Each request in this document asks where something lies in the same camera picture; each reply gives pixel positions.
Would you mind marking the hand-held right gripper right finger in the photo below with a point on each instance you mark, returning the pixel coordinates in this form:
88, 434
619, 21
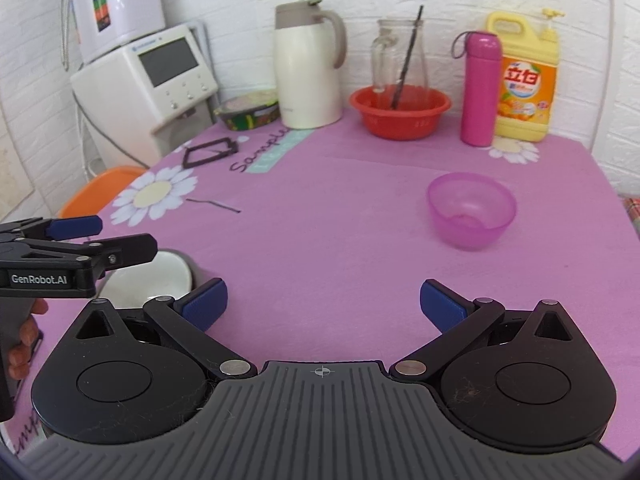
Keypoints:
442, 305

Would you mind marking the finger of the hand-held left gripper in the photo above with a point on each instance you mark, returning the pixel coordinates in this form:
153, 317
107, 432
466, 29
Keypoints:
125, 250
75, 226

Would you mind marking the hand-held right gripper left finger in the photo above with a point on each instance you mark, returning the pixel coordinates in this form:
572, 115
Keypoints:
202, 305

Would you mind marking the red bowl with white inside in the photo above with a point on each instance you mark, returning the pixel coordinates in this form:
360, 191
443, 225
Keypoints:
150, 280

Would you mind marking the purple plastic bowl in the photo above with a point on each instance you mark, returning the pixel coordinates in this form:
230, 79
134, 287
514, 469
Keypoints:
470, 225

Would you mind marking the person's left hand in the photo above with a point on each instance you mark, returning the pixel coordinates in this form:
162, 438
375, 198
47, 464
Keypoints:
25, 345

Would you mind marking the orange stool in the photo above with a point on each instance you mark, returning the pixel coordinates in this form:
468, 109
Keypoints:
95, 192

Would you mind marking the black hair pin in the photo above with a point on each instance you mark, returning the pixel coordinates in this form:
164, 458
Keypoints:
220, 205

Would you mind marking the white appliance with screen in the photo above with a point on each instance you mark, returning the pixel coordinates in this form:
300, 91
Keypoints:
120, 105

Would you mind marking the pink floral tablecloth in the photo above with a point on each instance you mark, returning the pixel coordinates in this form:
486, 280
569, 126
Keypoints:
325, 240

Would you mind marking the green round tin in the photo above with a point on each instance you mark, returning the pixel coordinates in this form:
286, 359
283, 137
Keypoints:
247, 117

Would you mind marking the red plastic basin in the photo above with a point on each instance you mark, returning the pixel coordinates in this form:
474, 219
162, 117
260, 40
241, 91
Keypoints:
400, 122

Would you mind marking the plaid blanket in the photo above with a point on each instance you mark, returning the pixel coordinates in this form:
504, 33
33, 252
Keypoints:
632, 215

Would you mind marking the pink thermos bottle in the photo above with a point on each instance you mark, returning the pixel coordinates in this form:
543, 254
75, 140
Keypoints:
480, 95

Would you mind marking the yellow detergent bottle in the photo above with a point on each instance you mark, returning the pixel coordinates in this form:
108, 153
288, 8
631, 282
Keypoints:
525, 100

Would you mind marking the white water purifier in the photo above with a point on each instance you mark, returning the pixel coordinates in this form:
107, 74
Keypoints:
130, 5

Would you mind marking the cream thermos jug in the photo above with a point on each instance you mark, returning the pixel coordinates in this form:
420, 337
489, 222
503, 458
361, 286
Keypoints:
305, 75

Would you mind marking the glass pitcher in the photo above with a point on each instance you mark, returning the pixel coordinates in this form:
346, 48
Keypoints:
385, 60

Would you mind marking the black stirring stick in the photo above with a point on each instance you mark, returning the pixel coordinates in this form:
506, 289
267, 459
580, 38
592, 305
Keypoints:
407, 55

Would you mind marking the black square frame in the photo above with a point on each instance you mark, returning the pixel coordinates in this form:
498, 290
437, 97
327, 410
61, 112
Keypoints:
210, 158

